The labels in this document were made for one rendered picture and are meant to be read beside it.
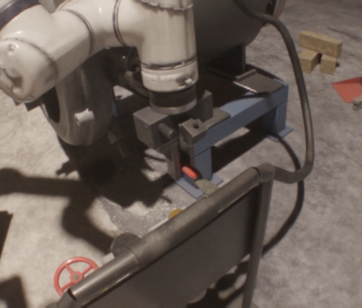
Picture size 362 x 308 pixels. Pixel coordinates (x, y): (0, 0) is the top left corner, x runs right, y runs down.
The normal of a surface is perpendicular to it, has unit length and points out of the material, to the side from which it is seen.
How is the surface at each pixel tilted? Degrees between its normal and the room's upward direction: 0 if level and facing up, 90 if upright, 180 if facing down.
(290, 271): 0
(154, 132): 90
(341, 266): 0
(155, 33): 89
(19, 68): 89
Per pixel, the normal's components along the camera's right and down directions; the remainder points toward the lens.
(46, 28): 0.74, -0.31
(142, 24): -0.33, 0.61
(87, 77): 0.62, 0.49
